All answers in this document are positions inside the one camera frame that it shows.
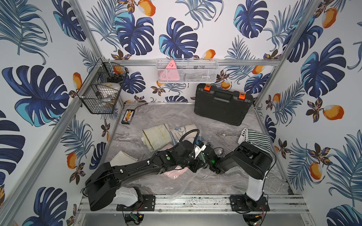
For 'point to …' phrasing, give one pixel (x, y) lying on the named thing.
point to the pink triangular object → (170, 73)
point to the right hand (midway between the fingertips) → (189, 149)
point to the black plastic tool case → (226, 106)
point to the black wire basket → (99, 92)
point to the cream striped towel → (157, 137)
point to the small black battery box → (127, 116)
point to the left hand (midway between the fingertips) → (206, 163)
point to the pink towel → (178, 171)
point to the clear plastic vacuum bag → (186, 183)
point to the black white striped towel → (260, 140)
